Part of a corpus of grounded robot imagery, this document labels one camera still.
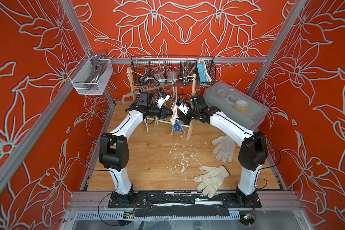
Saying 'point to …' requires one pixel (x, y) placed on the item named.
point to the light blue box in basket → (204, 75)
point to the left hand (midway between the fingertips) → (172, 111)
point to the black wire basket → (172, 70)
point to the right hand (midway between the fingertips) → (174, 115)
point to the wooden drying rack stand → (190, 127)
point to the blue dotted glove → (176, 126)
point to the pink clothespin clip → (175, 111)
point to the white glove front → (211, 182)
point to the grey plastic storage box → (235, 104)
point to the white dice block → (159, 75)
